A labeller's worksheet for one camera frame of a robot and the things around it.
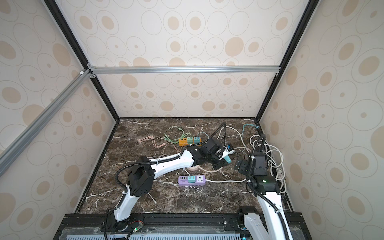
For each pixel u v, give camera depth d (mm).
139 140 1060
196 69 921
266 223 464
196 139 994
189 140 977
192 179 814
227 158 807
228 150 720
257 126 1164
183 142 1025
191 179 814
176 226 729
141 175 539
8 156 508
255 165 547
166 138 1068
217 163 744
